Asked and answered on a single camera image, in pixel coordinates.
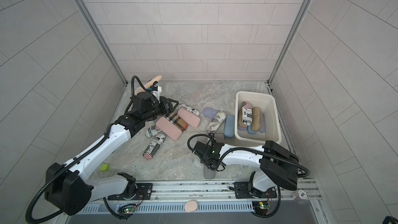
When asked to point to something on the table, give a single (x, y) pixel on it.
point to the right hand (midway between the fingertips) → (206, 159)
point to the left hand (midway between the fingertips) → (178, 102)
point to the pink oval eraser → (190, 206)
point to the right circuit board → (261, 208)
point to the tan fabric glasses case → (240, 122)
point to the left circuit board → (126, 209)
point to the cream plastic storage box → (268, 104)
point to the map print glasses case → (216, 122)
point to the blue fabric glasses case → (249, 129)
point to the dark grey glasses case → (209, 174)
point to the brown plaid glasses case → (177, 120)
